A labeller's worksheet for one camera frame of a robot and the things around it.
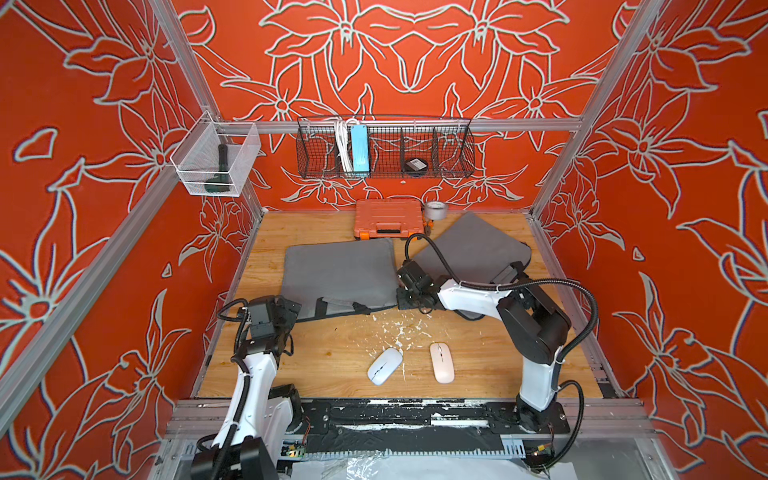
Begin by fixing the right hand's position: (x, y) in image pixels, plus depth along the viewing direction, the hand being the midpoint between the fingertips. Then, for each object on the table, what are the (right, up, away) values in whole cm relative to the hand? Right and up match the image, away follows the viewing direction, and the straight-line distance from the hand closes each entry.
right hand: (400, 293), depth 95 cm
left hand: (-33, -3, -9) cm, 34 cm away
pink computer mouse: (+11, -16, -15) cm, 24 cm away
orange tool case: (-7, +25, +16) cm, 31 cm away
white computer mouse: (-5, -17, -15) cm, 23 cm away
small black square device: (+5, +41, +1) cm, 42 cm away
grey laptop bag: (-15, +6, +9) cm, 18 cm away
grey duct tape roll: (+16, +29, +21) cm, 39 cm away
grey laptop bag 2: (+29, +13, +9) cm, 33 cm away
